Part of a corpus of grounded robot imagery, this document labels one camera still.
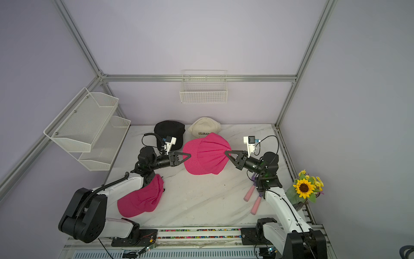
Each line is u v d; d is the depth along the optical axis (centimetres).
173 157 70
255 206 82
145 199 82
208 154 76
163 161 70
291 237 42
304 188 65
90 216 42
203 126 108
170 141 74
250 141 65
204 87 96
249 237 73
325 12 70
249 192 87
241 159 64
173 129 109
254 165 65
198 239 74
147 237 73
